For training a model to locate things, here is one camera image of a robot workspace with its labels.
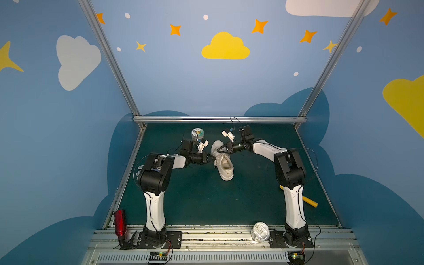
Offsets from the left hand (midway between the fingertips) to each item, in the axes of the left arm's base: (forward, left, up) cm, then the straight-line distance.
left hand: (215, 157), depth 96 cm
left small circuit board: (-48, +26, -10) cm, 55 cm away
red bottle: (-35, +46, -6) cm, 58 cm away
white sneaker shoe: (-3, -5, 0) cm, 6 cm away
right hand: (+2, -2, +5) cm, 6 cm away
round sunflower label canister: (+18, +10, +1) cm, 21 cm away
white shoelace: (-1, -2, +1) cm, 2 cm away
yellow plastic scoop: (-22, -48, -5) cm, 53 cm away
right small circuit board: (-47, -37, -10) cm, 61 cm away
